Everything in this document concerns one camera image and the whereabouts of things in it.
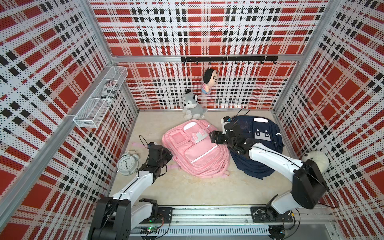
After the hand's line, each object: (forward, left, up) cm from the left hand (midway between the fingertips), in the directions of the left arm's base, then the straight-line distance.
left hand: (174, 151), depth 89 cm
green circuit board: (-39, +9, -6) cm, 40 cm away
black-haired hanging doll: (+35, -22, +26) cm, 49 cm away
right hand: (+5, -25, +10) cm, 27 cm away
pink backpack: (+2, -11, -1) cm, 11 cm away
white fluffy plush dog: (-11, -76, +11) cm, 78 cm away
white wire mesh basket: (+20, +53, +12) cm, 58 cm away
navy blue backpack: (+16, -61, -4) cm, 63 cm away
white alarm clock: (-6, +28, -4) cm, 29 cm away
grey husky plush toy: (+33, -10, +3) cm, 34 cm away
